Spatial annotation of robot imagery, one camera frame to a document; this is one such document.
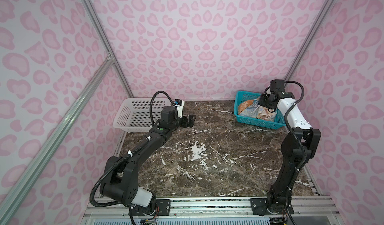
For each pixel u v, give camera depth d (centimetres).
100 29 80
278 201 64
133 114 110
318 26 80
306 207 74
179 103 74
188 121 76
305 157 49
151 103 62
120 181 43
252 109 104
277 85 73
